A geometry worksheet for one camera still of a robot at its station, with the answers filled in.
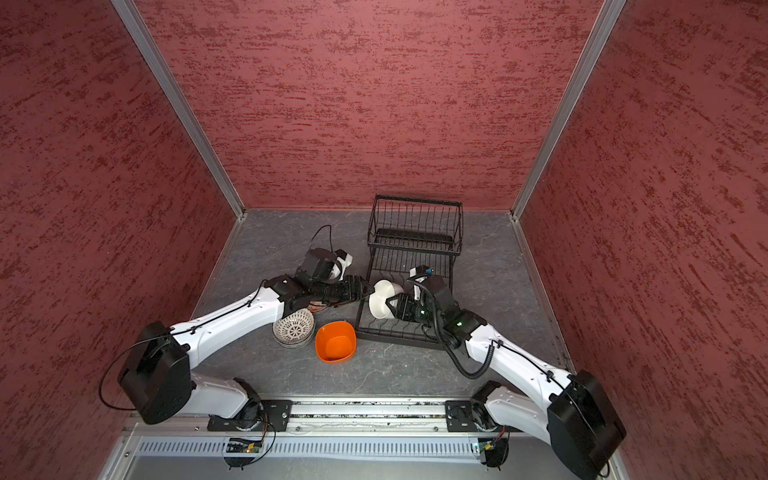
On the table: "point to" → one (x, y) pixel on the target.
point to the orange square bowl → (335, 341)
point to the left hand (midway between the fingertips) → (366, 298)
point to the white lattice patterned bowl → (296, 329)
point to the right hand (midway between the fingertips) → (389, 310)
